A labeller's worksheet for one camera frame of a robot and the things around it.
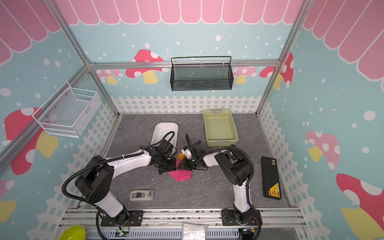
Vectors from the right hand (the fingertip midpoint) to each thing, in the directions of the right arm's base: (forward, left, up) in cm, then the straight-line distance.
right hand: (177, 167), depth 90 cm
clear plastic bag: (-32, -9, +2) cm, 33 cm away
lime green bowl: (-32, +46, +1) cm, 56 cm away
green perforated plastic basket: (+33, -29, -2) cm, 45 cm away
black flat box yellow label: (-6, -55, -1) cm, 56 cm away
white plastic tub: (+30, +14, +1) cm, 33 cm away
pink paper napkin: (-4, -2, -1) cm, 5 cm away
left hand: (-3, +1, +2) cm, 4 cm away
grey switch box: (-16, +18, +2) cm, 24 cm away
